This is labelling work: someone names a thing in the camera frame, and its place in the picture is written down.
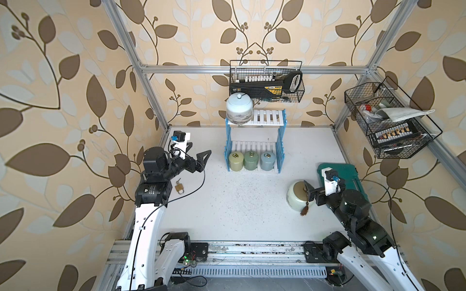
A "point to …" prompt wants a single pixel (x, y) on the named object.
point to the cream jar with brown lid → (297, 197)
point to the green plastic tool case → (348, 173)
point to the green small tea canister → (251, 159)
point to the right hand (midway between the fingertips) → (317, 178)
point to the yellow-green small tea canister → (236, 160)
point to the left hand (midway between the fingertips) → (200, 146)
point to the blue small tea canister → (267, 159)
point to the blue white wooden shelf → (269, 118)
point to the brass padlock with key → (179, 187)
